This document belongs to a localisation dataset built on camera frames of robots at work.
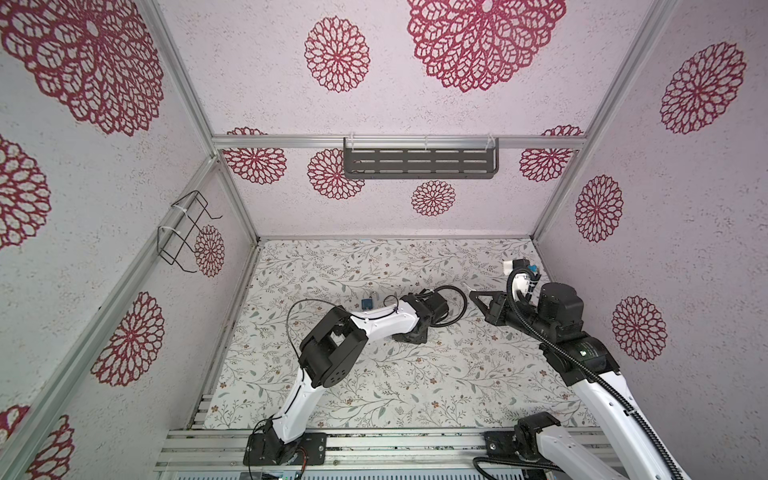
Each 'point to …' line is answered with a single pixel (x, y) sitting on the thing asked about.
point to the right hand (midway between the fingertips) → (473, 290)
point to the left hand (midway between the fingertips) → (407, 338)
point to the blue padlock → (367, 303)
